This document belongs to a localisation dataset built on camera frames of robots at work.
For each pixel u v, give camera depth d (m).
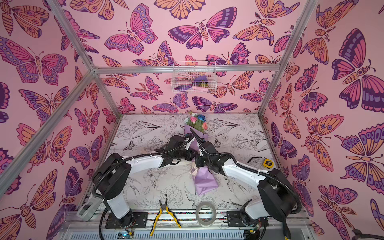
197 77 0.95
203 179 0.83
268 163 0.91
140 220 0.73
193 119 1.06
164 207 0.78
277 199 0.42
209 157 0.65
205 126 1.09
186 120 1.12
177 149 0.64
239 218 0.65
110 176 0.47
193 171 0.85
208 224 0.71
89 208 0.75
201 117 1.06
